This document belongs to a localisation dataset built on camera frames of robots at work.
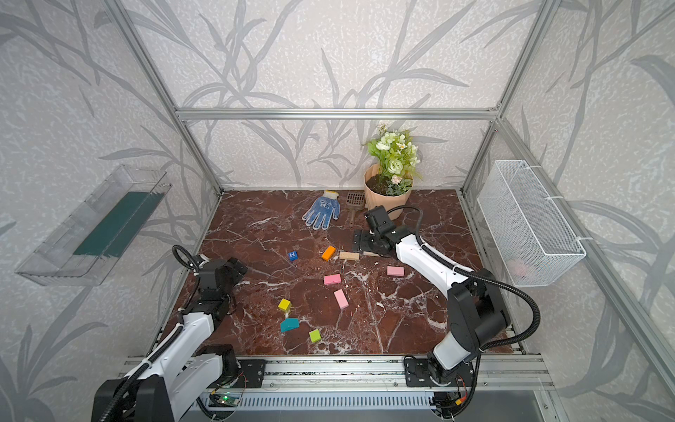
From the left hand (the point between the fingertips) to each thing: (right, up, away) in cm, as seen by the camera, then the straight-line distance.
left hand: (234, 257), depth 87 cm
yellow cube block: (+18, -15, -3) cm, 24 cm away
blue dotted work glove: (+26, +17, +28) cm, 42 cm away
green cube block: (+28, -23, -7) cm, 37 cm away
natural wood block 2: (+45, +2, -6) cm, 46 cm away
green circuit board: (+6, -36, -16) cm, 40 cm away
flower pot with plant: (+54, +26, +15) cm, 62 cm away
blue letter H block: (+17, -1, +11) cm, 21 cm away
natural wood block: (+39, -2, +12) cm, 40 cm away
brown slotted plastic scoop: (+41, +20, +27) cm, 53 cm away
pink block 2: (+33, -8, +4) cm, 35 cm away
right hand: (+44, +7, +2) cm, 45 cm away
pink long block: (+36, -14, 0) cm, 39 cm away
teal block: (+20, -20, -5) cm, 29 cm away
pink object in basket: (+87, -1, -15) cm, 88 cm away
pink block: (+55, -6, +8) cm, 56 cm away
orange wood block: (+31, -1, +12) cm, 33 cm away
